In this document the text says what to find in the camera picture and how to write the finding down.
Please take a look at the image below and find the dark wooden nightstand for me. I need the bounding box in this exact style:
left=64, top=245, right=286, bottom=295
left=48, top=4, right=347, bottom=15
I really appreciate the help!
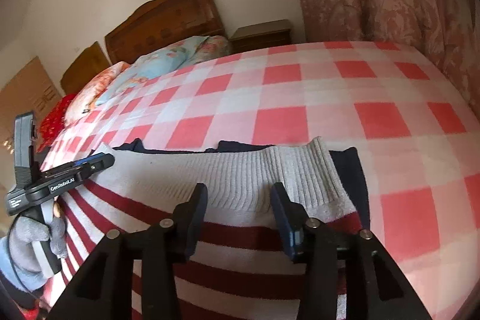
left=229, top=19, right=292, bottom=54

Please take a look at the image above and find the light wooden louvered door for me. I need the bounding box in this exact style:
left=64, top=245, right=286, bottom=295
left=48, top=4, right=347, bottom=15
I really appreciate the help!
left=1, top=57, right=62, bottom=190

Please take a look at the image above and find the red white striped sweater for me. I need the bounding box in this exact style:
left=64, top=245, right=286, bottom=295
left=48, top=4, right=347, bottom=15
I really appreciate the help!
left=47, top=138, right=369, bottom=319

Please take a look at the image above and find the large wooden headboard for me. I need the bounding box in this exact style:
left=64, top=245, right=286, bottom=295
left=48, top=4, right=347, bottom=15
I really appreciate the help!
left=105, top=0, right=225, bottom=64

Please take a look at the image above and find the small wooden headboard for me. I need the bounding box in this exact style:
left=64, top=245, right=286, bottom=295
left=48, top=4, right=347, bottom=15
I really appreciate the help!
left=60, top=41, right=111, bottom=94

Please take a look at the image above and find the grey gloved left hand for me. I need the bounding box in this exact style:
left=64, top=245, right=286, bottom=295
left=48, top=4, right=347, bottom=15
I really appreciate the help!
left=1, top=202, right=68, bottom=294

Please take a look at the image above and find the pink floral pillow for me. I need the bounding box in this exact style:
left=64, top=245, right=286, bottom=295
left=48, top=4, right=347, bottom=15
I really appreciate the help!
left=185, top=36, right=232, bottom=66

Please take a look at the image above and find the pink checkered bed blanket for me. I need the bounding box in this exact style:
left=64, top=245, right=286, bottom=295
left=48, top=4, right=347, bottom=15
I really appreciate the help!
left=44, top=42, right=479, bottom=319

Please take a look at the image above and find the red patterned bedsheet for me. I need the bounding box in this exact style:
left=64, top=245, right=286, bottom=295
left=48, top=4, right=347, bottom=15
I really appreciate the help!
left=37, top=93, right=76, bottom=153

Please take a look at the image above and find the orange floral pillow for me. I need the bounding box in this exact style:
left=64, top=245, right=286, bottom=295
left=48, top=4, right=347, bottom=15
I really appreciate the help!
left=64, top=62, right=130, bottom=127

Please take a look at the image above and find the light blue floral pillow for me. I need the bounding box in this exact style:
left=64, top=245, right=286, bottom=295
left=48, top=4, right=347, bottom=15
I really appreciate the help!
left=95, top=36, right=209, bottom=106

